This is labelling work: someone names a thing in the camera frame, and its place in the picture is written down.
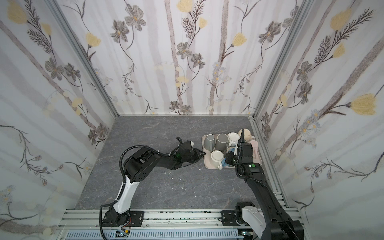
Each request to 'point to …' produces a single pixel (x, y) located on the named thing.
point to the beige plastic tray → (206, 159)
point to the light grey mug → (209, 142)
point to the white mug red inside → (216, 158)
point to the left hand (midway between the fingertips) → (205, 150)
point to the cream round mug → (247, 135)
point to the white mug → (233, 138)
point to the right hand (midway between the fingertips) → (226, 152)
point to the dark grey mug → (221, 142)
